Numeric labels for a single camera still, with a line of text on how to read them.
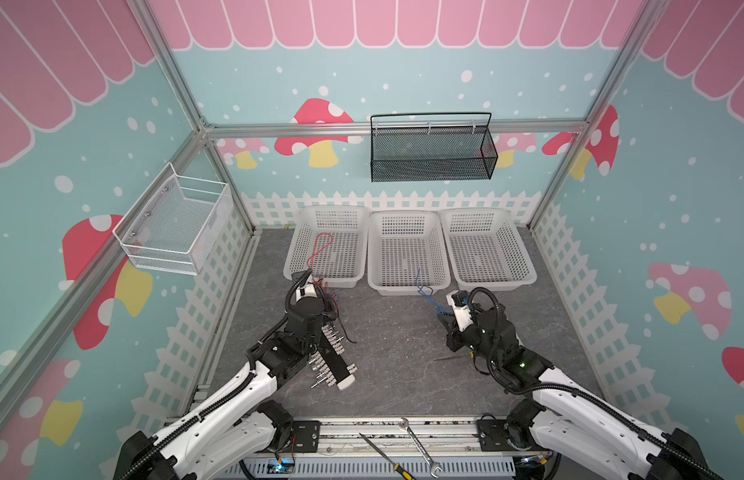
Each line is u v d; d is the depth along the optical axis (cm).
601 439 47
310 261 108
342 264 109
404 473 69
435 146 94
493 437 74
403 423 77
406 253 113
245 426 60
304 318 55
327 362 85
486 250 113
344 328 94
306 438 75
